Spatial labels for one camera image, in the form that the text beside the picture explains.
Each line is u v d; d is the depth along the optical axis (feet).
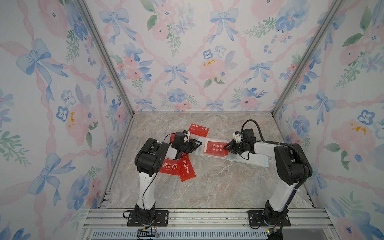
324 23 2.43
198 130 3.60
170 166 2.97
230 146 2.94
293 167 1.66
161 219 2.44
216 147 3.20
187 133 3.19
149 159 1.83
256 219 2.40
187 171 2.95
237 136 3.06
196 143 3.09
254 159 3.19
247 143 2.75
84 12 2.30
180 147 2.75
